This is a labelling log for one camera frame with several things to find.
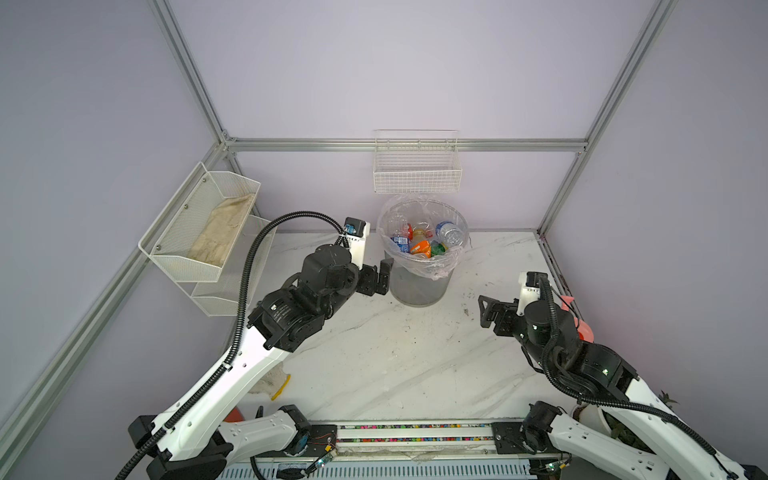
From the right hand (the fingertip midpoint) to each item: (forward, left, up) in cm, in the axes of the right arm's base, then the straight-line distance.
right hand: (492, 299), depth 67 cm
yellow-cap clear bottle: (+24, +15, -4) cm, 28 cm away
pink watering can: (+1, -30, -18) cm, 35 cm away
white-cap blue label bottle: (+21, +8, +1) cm, 22 cm away
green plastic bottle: (+23, +10, -8) cm, 26 cm away
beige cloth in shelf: (+18, +70, +4) cm, 72 cm away
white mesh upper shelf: (+16, +74, +6) cm, 76 cm away
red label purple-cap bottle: (+29, +19, -7) cm, 35 cm away
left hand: (+4, +28, +10) cm, 30 cm away
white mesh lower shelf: (+2, +65, -3) cm, 65 cm away
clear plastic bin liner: (+33, +22, -1) cm, 40 cm away
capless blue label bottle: (+21, +20, -3) cm, 29 cm away
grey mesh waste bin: (+17, +17, -22) cm, 32 cm away
